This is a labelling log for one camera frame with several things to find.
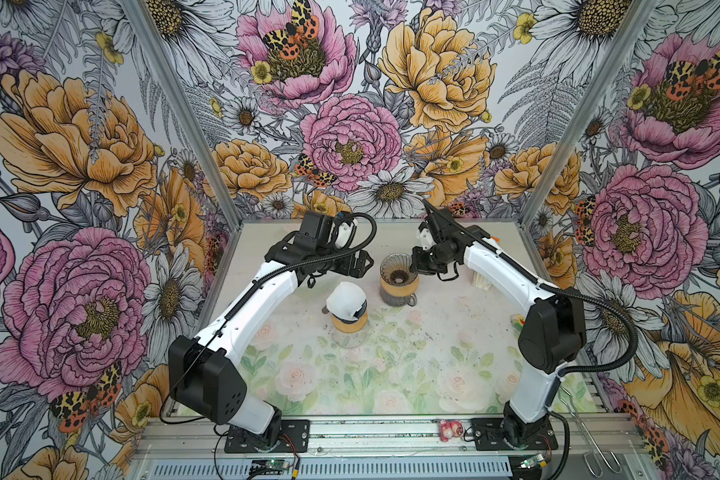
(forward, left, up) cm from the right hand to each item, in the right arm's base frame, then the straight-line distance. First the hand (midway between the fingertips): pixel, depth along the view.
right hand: (415, 276), depth 87 cm
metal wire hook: (-43, -39, -16) cm, 60 cm away
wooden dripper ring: (-1, +4, -5) cm, 6 cm away
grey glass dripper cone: (+5, +5, -3) cm, 8 cm away
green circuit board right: (-43, -24, -16) cm, 52 cm away
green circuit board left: (-42, +38, -15) cm, 58 cm away
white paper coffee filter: (-7, +20, 0) cm, 21 cm away
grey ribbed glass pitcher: (0, +4, -13) cm, 13 cm away
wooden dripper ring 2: (-14, +18, -3) cm, 23 cm away
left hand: (-2, +17, +8) cm, 19 cm away
